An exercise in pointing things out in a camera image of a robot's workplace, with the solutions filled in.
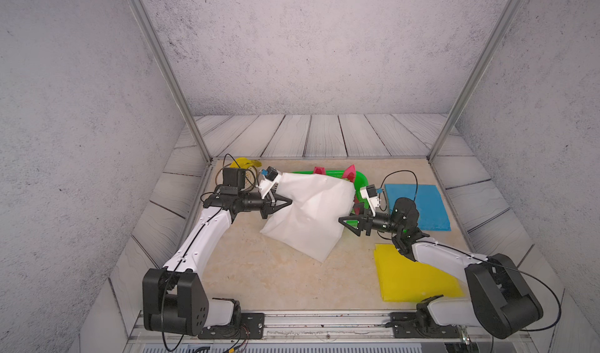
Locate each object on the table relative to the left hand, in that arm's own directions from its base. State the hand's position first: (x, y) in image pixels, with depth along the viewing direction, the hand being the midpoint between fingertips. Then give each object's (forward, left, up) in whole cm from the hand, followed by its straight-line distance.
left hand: (291, 201), depth 76 cm
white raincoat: (-5, -6, -5) cm, 10 cm away
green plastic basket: (+20, -29, -16) cm, 39 cm away
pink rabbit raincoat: (+25, -25, -15) cm, 38 cm away
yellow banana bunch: (+37, +24, -19) cm, 48 cm away
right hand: (-4, -17, -3) cm, 18 cm away
